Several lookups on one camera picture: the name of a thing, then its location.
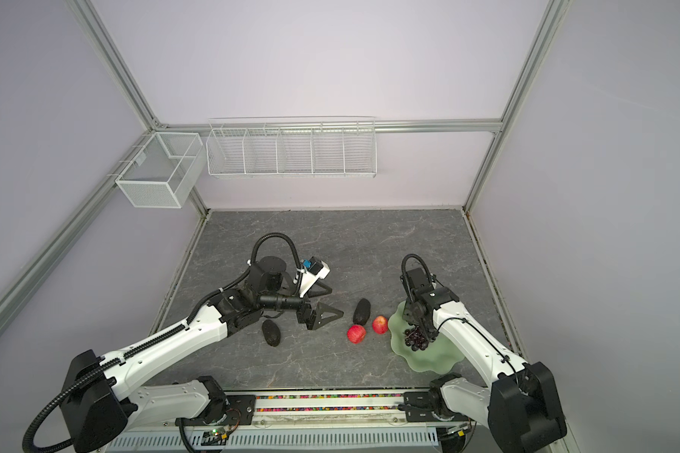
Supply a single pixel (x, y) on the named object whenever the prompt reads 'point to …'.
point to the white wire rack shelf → (292, 147)
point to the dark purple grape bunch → (416, 339)
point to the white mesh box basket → (162, 173)
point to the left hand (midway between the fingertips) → (334, 306)
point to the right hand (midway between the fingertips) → (420, 315)
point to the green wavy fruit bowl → (439, 355)
